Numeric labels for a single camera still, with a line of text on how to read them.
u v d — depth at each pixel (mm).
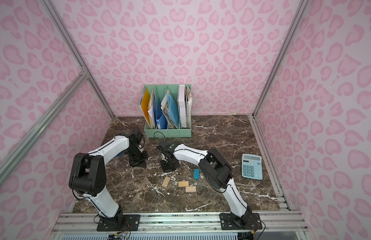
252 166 903
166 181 859
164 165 805
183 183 857
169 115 930
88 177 476
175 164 835
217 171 533
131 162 801
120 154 622
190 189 836
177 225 728
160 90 1046
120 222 655
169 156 684
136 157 767
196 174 895
